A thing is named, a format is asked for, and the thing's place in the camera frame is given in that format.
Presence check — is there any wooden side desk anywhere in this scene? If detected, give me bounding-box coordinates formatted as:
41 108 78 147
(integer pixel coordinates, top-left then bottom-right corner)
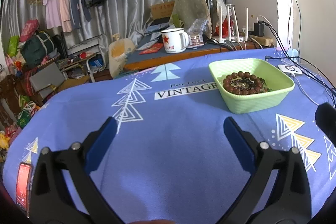
123 32 275 72

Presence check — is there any white enamel star mug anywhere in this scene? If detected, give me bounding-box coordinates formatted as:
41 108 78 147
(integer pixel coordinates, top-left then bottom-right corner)
161 28 189 54

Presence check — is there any clear plastic packet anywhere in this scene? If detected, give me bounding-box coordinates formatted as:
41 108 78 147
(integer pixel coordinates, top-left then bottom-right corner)
187 18 210 49

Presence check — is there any white charger puck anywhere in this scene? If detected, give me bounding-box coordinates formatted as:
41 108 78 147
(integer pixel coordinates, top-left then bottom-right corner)
278 64 303 76

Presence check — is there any cloth covered monitor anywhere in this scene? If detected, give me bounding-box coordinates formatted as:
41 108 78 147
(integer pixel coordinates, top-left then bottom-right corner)
169 0 227 38

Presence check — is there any beige bag on floor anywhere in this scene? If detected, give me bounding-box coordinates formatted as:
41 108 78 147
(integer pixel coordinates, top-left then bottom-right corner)
108 38 135 79

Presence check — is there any white wifi router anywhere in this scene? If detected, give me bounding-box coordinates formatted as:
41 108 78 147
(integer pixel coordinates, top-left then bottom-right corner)
213 5 249 43

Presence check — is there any grey box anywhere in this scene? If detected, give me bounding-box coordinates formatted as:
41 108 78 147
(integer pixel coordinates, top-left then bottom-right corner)
29 63 65 100

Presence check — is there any pile of mixed jewelry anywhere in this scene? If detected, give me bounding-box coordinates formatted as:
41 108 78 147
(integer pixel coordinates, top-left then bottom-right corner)
230 77 273 94

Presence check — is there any pink t-shirt on hanger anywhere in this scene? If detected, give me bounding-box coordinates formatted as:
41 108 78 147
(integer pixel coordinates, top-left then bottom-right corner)
43 0 72 32

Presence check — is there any cardboard box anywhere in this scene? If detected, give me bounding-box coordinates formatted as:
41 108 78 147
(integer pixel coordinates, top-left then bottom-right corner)
150 1 175 20

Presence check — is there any brown wooden bead bracelet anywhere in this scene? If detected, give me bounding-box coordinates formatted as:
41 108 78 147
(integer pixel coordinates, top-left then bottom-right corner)
222 70 267 96

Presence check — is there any person's left hand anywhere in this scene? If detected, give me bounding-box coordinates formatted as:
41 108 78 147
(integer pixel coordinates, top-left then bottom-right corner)
128 219 175 224

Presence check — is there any red screen smartphone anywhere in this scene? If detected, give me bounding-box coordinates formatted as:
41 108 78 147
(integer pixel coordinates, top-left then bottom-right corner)
15 162 33 216

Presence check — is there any white charging cable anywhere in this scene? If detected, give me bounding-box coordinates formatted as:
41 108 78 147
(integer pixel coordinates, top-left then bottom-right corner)
291 74 320 106

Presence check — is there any black cable bundle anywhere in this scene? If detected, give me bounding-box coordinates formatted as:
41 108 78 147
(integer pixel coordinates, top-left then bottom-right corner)
258 0 336 109

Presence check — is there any green plastic tray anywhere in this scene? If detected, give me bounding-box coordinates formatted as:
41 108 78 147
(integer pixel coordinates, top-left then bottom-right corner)
209 58 294 114

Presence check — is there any dark green duffel bag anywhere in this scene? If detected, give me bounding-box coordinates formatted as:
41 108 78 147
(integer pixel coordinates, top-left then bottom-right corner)
20 32 55 69

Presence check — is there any black power adapter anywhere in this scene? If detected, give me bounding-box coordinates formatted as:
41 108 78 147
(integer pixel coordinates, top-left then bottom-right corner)
252 21 264 37

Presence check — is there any blue printed tablecloth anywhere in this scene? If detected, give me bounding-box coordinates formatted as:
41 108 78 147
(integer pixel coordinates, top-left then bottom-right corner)
2 47 336 224

